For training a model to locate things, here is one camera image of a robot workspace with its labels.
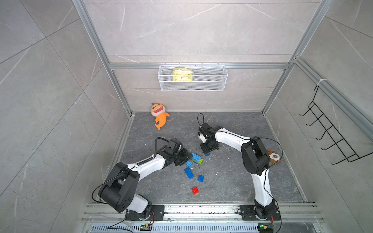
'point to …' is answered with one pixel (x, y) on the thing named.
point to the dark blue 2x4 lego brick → (189, 173)
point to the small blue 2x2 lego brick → (207, 154)
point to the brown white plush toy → (274, 156)
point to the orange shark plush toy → (158, 110)
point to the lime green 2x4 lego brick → (199, 162)
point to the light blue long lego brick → (195, 157)
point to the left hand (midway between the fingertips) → (193, 155)
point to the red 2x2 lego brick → (195, 190)
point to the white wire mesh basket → (206, 78)
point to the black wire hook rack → (349, 155)
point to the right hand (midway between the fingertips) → (206, 150)
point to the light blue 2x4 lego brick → (189, 163)
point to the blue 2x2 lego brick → (201, 178)
